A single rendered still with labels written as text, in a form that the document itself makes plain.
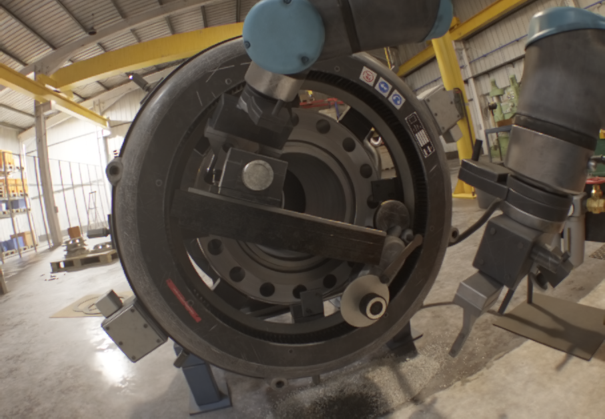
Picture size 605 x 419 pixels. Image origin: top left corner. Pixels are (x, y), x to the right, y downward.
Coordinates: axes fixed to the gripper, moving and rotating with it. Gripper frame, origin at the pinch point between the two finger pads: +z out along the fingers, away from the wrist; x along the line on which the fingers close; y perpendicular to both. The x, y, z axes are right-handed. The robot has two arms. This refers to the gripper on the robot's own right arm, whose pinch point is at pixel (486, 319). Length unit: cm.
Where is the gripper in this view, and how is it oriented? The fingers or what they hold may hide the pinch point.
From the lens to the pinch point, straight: 40.6
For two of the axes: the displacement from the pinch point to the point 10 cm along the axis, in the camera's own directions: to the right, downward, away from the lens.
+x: 8.4, -0.8, 5.3
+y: 5.3, 3.5, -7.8
